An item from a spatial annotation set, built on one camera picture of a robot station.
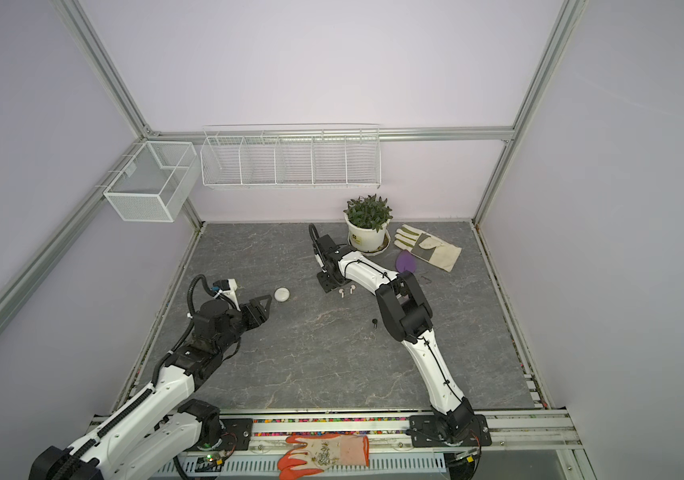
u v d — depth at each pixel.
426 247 1.12
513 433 0.75
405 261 1.08
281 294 0.98
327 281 0.92
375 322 0.94
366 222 0.99
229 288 0.74
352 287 1.00
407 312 0.60
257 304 0.75
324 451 0.69
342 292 0.99
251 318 0.72
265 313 0.76
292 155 0.97
